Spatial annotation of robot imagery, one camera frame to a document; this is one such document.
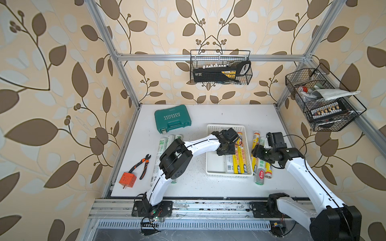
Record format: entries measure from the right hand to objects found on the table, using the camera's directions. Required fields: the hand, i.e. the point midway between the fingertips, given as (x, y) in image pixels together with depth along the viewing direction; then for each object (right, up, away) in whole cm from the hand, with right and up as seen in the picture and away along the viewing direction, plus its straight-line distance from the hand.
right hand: (256, 152), depth 83 cm
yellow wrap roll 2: (+5, +4, +13) cm, 15 cm away
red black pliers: (-64, -6, +8) cm, 65 cm away
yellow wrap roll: (-7, -4, +6) cm, 10 cm away
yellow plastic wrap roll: (-11, -7, +4) cm, 13 cm away
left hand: (-11, -2, +5) cm, 13 cm away
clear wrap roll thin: (-51, +6, +13) cm, 53 cm away
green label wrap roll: (-46, +7, +16) cm, 49 cm away
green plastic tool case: (-50, +20, +25) cm, 59 cm away
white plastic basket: (-22, -8, +6) cm, 24 cm away
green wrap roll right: (+2, -11, -1) cm, 11 cm away
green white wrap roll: (-15, -7, +3) cm, 17 cm away
